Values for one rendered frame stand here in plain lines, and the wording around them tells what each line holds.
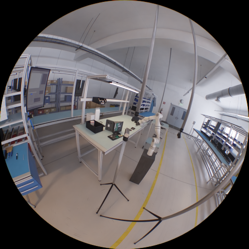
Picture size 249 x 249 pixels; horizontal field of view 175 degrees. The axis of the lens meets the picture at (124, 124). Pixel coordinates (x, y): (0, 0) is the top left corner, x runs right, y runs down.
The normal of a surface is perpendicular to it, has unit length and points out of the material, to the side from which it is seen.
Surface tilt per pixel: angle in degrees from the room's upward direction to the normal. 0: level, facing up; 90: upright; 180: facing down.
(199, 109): 90
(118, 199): 0
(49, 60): 90
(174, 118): 90
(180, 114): 90
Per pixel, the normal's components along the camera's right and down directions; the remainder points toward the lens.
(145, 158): -0.42, 0.23
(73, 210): 0.21, -0.92
